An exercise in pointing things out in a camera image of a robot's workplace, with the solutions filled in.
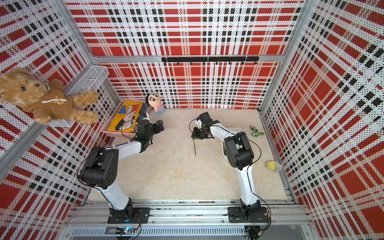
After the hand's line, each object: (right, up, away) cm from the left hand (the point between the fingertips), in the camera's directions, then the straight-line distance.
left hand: (159, 122), depth 97 cm
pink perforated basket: (-14, +9, +14) cm, 22 cm away
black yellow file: (+23, -12, +1) cm, 26 cm away
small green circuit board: (-6, -51, -28) cm, 59 cm away
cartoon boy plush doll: (-6, +15, +11) cm, 20 cm away
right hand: (+24, -8, +2) cm, 25 cm away
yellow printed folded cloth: (-27, +3, +10) cm, 29 cm away
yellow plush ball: (+70, -26, -9) cm, 75 cm away
